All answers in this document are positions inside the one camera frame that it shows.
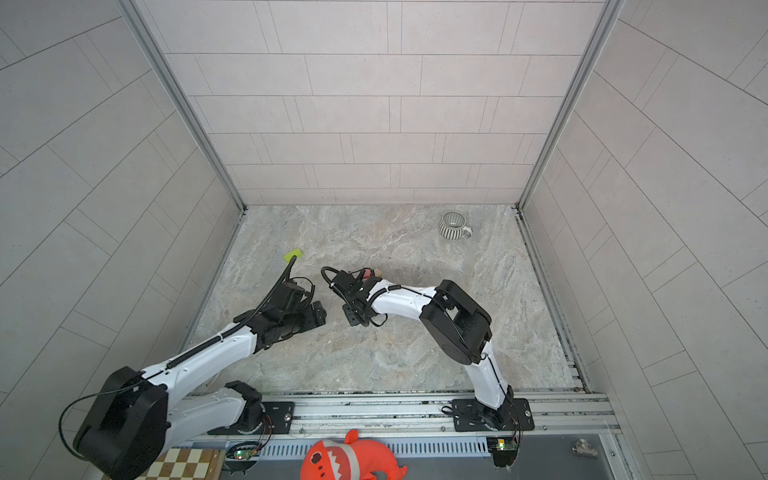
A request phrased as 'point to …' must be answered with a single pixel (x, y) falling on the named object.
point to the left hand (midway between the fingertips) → (324, 312)
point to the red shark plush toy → (349, 460)
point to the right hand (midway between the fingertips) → (357, 316)
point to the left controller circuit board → (245, 454)
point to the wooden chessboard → (186, 464)
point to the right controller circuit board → (504, 450)
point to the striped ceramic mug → (451, 226)
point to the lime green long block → (296, 252)
